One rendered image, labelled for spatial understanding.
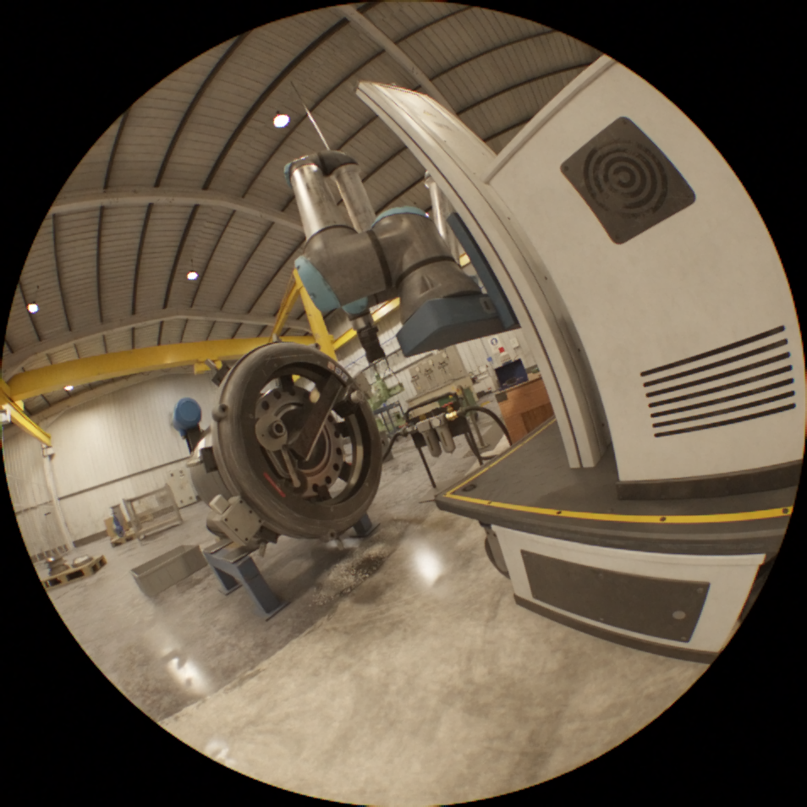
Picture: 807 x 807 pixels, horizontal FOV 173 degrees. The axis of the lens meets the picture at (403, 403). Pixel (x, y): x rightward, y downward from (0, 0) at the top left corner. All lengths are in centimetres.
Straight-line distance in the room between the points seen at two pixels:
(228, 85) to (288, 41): 162
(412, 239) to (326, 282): 20
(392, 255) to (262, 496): 69
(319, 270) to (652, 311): 56
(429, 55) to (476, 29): 159
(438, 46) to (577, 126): 865
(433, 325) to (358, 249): 23
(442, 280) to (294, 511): 72
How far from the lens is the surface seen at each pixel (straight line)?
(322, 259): 59
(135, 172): 888
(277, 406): 105
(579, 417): 53
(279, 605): 122
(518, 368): 150
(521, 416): 132
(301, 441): 88
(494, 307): 58
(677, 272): 34
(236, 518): 79
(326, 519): 91
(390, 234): 60
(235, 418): 80
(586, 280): 36
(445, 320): 48
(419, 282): 54
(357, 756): 66
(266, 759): 76
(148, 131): 835
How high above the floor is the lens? 55
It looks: 2 degrees up
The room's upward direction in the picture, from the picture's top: 22 degrees counter-clockwise
